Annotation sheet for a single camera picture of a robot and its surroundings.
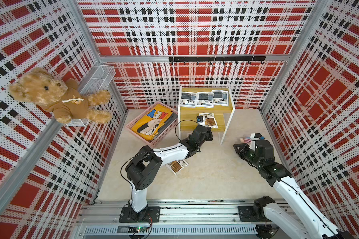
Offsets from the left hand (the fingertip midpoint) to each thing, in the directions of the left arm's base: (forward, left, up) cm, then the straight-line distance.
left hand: (212, 128), depth 88 cm
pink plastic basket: (+10, +57, -12) cm, 59 cm away
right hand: (-13, -10, +2) cm, 17 cm away
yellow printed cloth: (+8, +43, -10) cm, 45 cm away
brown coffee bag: (-18, +22, -14) cm, 31 cm away
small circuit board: (-49, +38, -15) cm, 64 cm away
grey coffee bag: (+8, -3, +17) cm, 19 cm away
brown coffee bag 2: (+4, +2, +2) cm, 5 cm away
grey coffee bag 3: (+6, +5, +17) cm, 19 cm away
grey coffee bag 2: (+7, +15, +17) cm, 23 cm away
